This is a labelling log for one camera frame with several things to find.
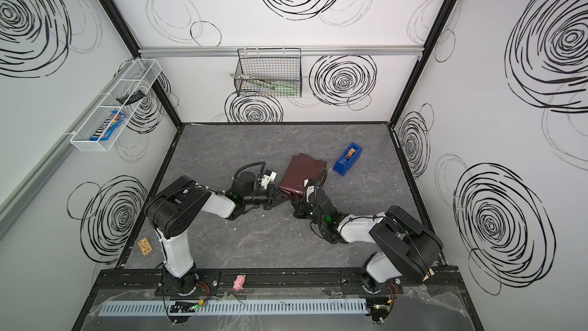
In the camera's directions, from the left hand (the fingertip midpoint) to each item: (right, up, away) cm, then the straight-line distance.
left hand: (290, 199), depth 86 cm
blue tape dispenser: (+25, +15, +13) cm, 32 cm away
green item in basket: (-2, +42, +1) cm, 42 cm away
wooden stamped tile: (-52, -15, -5) cm, 54 cm away
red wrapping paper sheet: (+4, +11, +11) cm, 16 cm away
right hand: (0, -2, 0) cm, 2 cm away
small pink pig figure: (-16, -23, -14) cm, 32 cm away
